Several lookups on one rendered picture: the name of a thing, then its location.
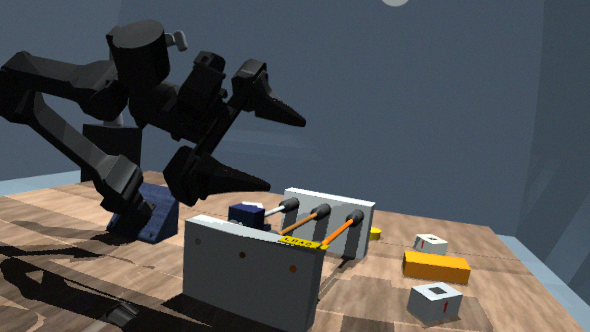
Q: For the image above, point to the yellow flat disc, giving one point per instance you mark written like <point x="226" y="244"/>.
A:
<point x="374" y="234"/>

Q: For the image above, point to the orange rectangular bar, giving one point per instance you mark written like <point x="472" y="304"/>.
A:
<point x="436" y="267"/>

